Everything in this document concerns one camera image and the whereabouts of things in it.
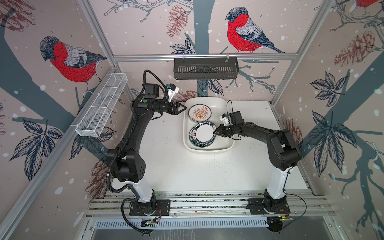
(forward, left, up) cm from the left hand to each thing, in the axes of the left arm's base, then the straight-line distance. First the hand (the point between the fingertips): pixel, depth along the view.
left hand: (181, 106), depth 78 cm
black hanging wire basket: (+41, -13, -3) cm, 43 cm away
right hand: (-2, -20, -24) cm, 31 cm away
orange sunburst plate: (+20, -11, -28) cm, 36 cm away
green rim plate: (+2, -13, -28) cm, 31 cm away
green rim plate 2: (+1, -13, -29) cm, 31 cm away
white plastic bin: (+27, -27, -28) cm, 47 cm away
